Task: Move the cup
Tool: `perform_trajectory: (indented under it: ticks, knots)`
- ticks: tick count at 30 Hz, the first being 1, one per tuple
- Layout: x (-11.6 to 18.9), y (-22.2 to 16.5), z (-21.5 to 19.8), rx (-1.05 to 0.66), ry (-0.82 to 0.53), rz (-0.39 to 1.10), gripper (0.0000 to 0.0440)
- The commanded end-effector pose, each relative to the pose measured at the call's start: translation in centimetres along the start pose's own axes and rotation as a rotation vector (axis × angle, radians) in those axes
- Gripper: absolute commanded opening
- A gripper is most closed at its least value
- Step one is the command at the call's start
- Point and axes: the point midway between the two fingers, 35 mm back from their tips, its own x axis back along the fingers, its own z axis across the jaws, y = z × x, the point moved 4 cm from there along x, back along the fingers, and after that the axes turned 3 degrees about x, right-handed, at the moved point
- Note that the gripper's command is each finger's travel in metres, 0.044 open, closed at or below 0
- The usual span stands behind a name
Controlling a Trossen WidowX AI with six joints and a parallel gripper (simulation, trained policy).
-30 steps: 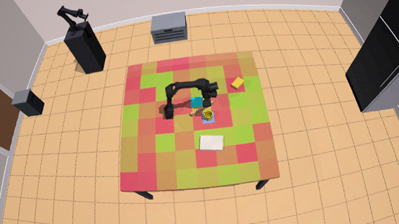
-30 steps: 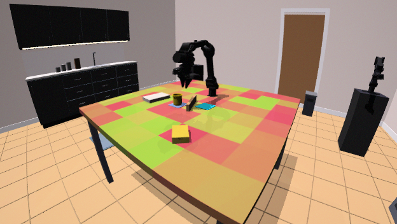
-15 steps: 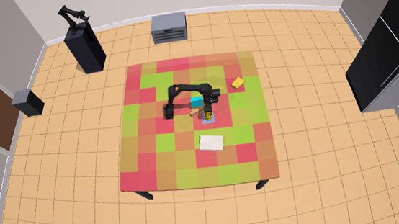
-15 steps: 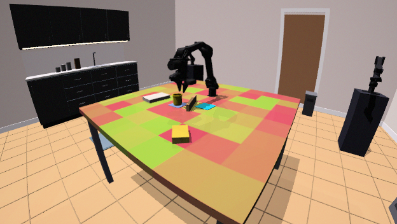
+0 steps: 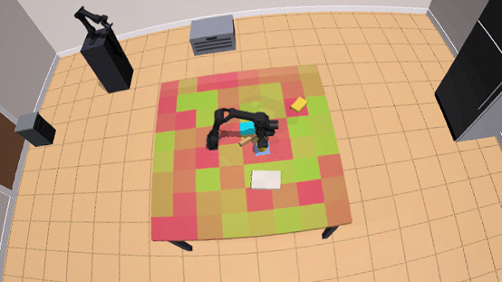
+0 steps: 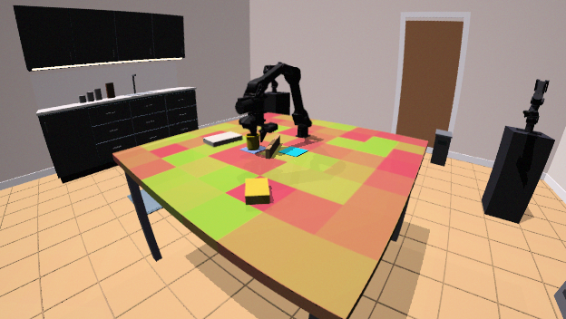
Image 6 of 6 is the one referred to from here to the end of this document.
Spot yellow block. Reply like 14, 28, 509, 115
245, 178, 270, 205

